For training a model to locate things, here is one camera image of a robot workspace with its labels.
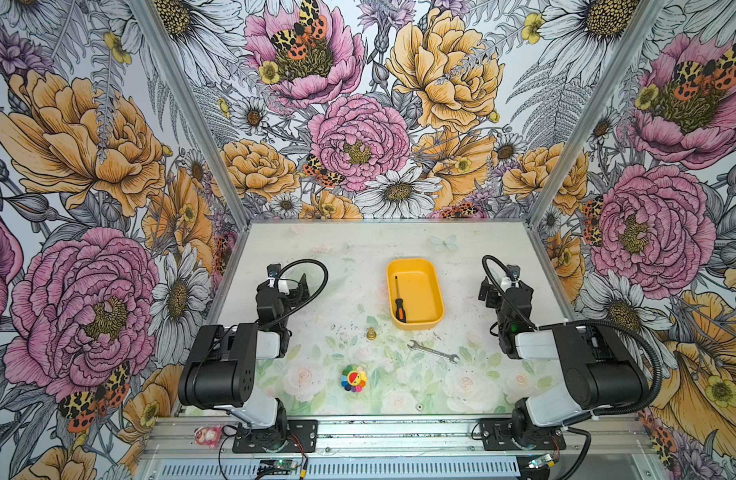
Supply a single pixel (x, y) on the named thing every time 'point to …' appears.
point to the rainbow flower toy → (354, 378)
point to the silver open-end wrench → (416, 346)
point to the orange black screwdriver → (400, 312)
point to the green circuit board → (288, 464)
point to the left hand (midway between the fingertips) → (290, 283)
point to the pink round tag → (208, 436)
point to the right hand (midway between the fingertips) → (501, 286)
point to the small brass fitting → (371, 334)
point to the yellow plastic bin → (418, 286)
